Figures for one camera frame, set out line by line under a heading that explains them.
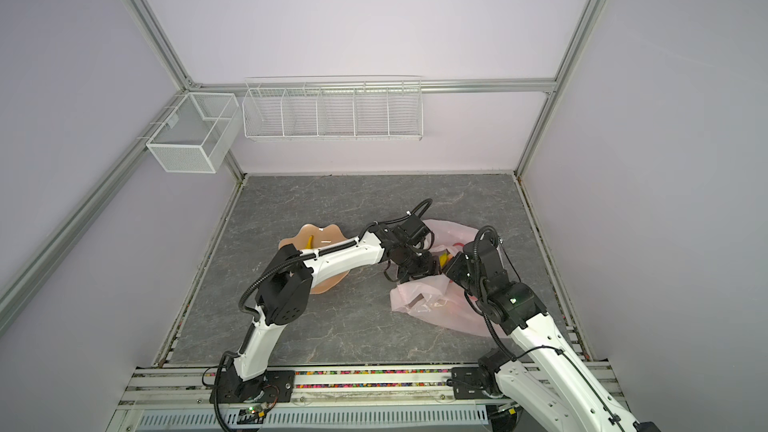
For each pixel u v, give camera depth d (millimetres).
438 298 710
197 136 981
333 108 988
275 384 737
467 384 733
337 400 726
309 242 964
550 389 456
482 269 535
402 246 680
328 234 972
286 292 524
